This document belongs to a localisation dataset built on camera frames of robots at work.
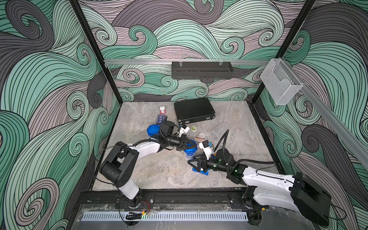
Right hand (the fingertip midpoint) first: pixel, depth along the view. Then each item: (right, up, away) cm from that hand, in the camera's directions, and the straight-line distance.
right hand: (189, 162), depth 74 cm
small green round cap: (+5, +15, +30) cm, 34 cm away
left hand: (+3, +8, +4) cm, 9 cm away
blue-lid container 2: (-22, +16, +13) cm, 30 cm away
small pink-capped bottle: (-19, +28, +37) cm, 50 cm away
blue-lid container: (0, +5, +3) cm, 6 cm away
